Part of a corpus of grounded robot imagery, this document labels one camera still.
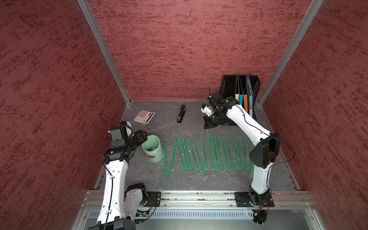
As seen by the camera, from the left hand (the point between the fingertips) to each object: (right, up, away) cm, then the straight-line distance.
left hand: (143, 138), depth 77 cm
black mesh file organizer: (+59, +32, +13) cm, 69 cm away
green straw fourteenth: (+30, -15, +14) cm, 36 cm away
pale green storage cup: (+2, -9, +15) cm, 17 cm away
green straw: (+39, -3, +24) cm, 46 cm away
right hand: (+35, +4, +6) cm, 36 cm away
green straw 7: (+49, -13, +14) cm, 53 cm away
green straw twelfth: (+22, -13, +14) cm, 29 cm away
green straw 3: (+39, -13, +13) cm, 44 cm away
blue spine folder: (+57, +22, +9) cm, 62 cm away
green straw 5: (+45, -13, +15) cm, 49 cm away
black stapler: (+20, +14, +35) cm, 42 cm away
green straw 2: (+21, -17, +11) cm, 29 cm away
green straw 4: (+42, -14, +13) cm, 46 cm away
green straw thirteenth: (+31, -14, +14) cm, 37 cm away
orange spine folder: (+61, +20, +13) cm, 66 cm away
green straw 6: (+47, -13, +15) cm, 51 cm away
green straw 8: (+55, -13, +15) cm, 59 cm away
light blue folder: (+62, +24, +8) cm, 67 cm away
